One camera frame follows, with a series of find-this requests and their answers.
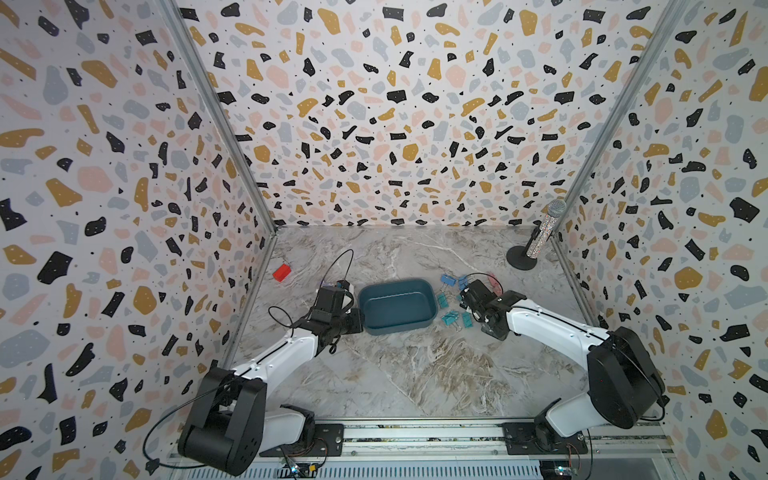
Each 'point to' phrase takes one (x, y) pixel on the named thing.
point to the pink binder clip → (497, 287)
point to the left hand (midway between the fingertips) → (366, 315)
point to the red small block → (282, 272)
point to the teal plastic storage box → (396, 304)
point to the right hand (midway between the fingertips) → (506, 315)
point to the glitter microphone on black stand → (524, 257)
